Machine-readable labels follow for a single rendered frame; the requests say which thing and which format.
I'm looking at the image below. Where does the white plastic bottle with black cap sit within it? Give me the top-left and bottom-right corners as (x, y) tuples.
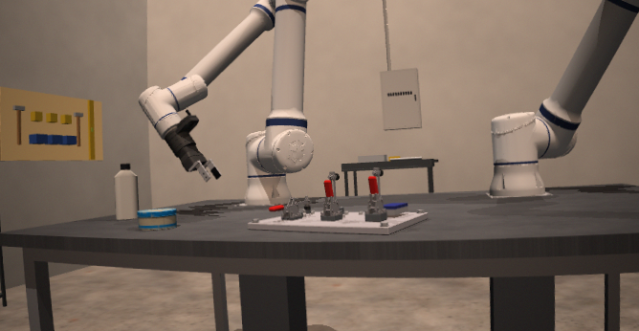
(114, 164), (139, 220)

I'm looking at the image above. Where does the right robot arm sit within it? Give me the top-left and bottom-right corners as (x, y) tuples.
(139, 0), (314, 205)

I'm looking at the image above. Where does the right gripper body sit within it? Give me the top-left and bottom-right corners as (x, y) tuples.
(156, 110), (207, 172)

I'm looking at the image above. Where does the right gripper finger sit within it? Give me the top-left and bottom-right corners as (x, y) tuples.
(188, 161), (211, 182)
(203, 159), (222, 180)

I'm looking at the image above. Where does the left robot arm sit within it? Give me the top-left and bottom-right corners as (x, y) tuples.
(490, 0), (639, 197)

